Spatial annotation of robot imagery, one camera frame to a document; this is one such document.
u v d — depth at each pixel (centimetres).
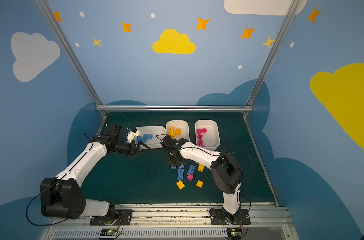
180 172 91
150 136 105
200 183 86
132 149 70
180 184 85
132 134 77
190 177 86
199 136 106
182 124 108
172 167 88
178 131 107
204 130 108
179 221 74
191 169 92
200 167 90
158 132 107
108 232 71
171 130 108
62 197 41
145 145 75
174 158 64
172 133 105
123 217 73
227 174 48
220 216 75
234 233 72
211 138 108
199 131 109
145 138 104
